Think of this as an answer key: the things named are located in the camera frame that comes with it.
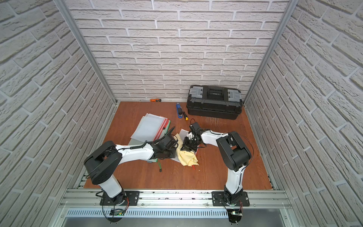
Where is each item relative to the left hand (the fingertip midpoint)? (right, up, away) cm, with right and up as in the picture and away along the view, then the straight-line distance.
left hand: (177, 152), depth 90 cm
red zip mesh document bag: (+3, +11, +10) cm, 16 cm away
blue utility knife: (0, +28, +20) cm, 34 cm away
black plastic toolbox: (+24, +34, +8) cm, 42 cm away
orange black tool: (-20, +38, +31) cm, 53 cm away
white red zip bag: (-13, +14, +13) cm, 23 cm away
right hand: (+3, +2, +1) cm, 4 cm away
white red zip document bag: (-23, +14, +14) cm, 30 cm away
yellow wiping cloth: (+6, -2, -5) cm, 8 cm away
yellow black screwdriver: (+5, +24, +20) cm, 31 cm away
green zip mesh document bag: (-31, +6, +6) cm, 33 cm away
